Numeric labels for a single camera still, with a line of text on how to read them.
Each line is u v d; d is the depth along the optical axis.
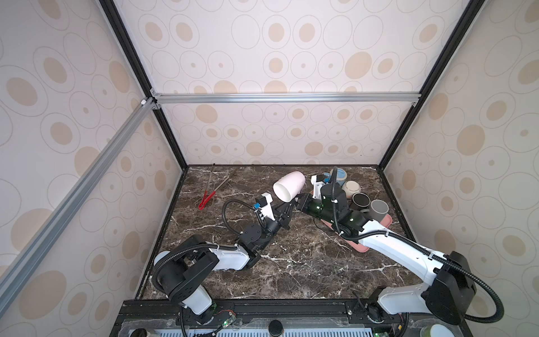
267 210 0.67
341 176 1.01
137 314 0.75
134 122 0.78
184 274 0.44
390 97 0.90
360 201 0.94
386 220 0.96
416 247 0.46
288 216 0.70
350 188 0.99
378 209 0.89
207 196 1.06
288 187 0.69
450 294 0.40
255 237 0.60
